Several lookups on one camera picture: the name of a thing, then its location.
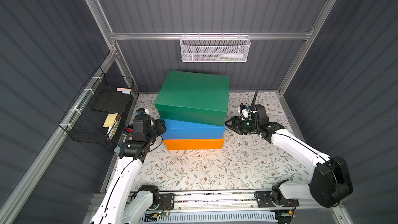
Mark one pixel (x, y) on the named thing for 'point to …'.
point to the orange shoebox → (199, 144)
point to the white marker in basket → (233, 55)
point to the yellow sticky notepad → (110, 120)
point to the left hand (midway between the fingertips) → (162, 123)
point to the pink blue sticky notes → (125, 90)
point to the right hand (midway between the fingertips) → (227, 125)
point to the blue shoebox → (182, 129)
